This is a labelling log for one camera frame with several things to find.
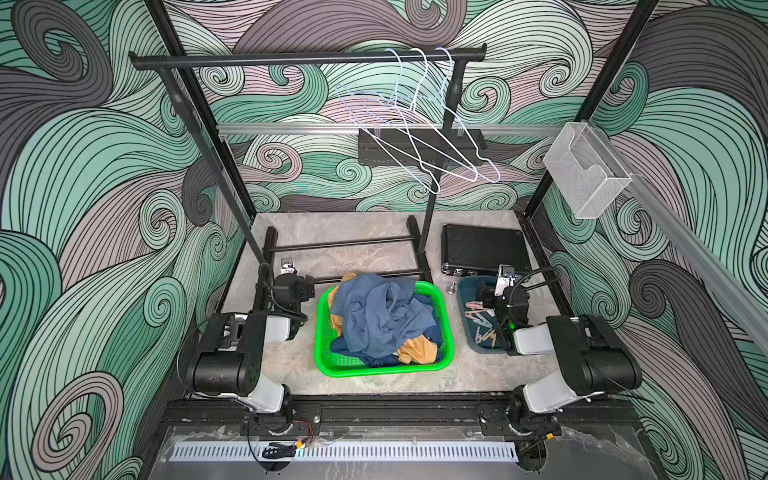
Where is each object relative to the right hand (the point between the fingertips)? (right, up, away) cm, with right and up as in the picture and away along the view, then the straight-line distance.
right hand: (495, 280), depth 93 cm
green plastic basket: (-52, -22, -9) cm, 57 cm away
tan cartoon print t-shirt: (-27, -17, -15) cm, 35 cm away
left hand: (-66, +1, +1) cm, 66 cm away
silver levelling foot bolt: (-14, -3, +3) cm, 14 cm away
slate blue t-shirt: (-37, -5, -20) cm, 42 cm away
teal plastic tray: (-5, -10, -2) cm, 11 cm away
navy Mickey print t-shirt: (-47, -17, -10) cm, 51 cm away
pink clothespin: (-7, -8, -1) cm, 10 cm away
